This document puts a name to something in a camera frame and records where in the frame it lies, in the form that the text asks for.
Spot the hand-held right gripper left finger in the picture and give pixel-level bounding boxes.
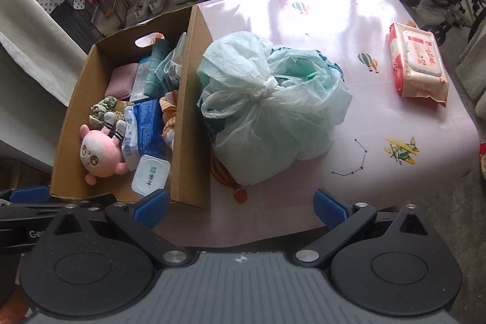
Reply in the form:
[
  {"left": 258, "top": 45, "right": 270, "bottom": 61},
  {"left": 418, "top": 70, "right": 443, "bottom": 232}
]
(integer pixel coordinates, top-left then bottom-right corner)
[{"left": 52, "top": 189, "right": 193, "bottom": 268}]

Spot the green floral scrunchie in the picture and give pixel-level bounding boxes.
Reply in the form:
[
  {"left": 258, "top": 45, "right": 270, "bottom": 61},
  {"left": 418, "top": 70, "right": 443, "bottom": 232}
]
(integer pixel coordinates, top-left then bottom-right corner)
[{"left": 89, "top": 96, "right": 118, "bottom": 127}]

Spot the pink wet wipes pack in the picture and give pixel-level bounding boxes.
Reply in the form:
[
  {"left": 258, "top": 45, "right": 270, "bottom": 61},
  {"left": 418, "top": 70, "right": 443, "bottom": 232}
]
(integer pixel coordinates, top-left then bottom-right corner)
[{"left": 386, "top": 22, "right": 449, "bottom": 105}]

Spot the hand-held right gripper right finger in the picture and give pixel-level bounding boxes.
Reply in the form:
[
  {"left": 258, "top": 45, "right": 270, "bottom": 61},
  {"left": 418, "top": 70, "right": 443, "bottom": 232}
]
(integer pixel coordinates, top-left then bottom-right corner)
[{"left": 290, "top": 189, "right": 431, "bottom": 268}]

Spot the pink printed tablecloth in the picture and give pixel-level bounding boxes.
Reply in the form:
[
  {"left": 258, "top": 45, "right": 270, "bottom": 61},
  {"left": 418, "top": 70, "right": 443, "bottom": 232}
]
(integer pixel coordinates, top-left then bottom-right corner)
[{"left": 150, "top": 0, "right": 480, "bottom": 247}]

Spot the off-white cloth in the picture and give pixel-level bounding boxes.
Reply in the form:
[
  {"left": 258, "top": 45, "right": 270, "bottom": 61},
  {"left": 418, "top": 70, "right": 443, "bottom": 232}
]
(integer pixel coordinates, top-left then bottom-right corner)
[{"left": 0, "top": 0, "right": 89, "bottom": 108}]

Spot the brown cardboard box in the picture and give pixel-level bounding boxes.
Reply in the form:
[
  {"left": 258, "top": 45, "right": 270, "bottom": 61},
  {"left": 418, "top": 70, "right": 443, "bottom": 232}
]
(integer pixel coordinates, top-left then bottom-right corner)
[{"left": 50, "top": 5, "right": 213, "bottom": 211}]

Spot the clear plastic packet with barcode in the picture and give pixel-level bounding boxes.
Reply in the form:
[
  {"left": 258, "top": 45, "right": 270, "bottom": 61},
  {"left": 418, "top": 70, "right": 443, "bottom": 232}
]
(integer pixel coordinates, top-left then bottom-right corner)
[{"left": 161, "top": 32, "right": 188, "bottom": 89}]

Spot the white plastic cup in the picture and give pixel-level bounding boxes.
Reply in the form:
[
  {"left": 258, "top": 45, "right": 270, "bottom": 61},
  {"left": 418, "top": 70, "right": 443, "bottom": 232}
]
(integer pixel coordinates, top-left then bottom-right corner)
[{"left": 131, "top": 154, "right": 171, "bottom": 196}]

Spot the pink knit pad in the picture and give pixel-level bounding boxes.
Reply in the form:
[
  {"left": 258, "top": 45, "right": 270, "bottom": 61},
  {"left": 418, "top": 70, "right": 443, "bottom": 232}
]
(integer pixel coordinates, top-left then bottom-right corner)
[{"left": 104, "top": 63, "right": 140, "bottom": 101}]

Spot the blue plastic tissue pack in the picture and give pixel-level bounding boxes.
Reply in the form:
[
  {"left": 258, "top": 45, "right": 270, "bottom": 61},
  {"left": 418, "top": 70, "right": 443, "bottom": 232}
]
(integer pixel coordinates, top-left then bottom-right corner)
[{"left": 122, "top": 98, "right": 171, "bottom": 171}]

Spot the white and teal carton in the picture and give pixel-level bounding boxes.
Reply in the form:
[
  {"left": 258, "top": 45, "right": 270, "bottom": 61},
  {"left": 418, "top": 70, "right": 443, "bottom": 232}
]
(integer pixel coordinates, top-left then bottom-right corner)
[{"left": 129, "top": 56, "right": 156, "bottom": 102}]

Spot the dark ribbed cover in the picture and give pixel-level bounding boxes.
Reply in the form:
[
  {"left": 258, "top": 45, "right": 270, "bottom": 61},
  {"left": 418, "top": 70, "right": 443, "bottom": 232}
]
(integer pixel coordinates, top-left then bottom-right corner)
[{"left": 51, "top": 0, "right": 105, "bottom": 53}]

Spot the orange striped plush toy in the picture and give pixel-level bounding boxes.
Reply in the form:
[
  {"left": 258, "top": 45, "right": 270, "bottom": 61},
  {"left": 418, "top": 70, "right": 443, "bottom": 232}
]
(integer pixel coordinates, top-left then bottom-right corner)
[{"left": 159, "top": 89, "right": 181, "bottom": 149}]

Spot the pink plush doll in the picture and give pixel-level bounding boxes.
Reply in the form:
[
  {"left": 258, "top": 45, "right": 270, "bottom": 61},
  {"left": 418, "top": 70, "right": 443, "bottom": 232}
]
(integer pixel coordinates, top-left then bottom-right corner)
[{"left": 79, "top": 111, "right": 132, "bottom": 186}]

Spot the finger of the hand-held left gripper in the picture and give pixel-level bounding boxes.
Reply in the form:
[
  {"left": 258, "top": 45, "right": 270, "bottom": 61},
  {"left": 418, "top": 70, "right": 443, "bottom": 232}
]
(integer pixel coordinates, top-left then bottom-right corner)
[
  {"left": 0, "top": 194, "right": 118, "bottom": 214},
  {"left": 0, "top": 186, "right": 51, "bottom": 204}
]

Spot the teal checked towel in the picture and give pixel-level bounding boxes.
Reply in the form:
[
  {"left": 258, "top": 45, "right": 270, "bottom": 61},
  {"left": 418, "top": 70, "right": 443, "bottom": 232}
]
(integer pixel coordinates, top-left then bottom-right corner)
[{"left": 146, "top": 39, "right": 171, "bottom": 99}]

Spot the pale green plastic bag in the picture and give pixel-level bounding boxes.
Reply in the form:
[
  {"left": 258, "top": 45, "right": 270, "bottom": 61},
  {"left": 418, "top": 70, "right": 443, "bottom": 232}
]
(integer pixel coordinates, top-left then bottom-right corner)
[{"left": 197, "top": 31, "right": 354, "bottom": 185}]

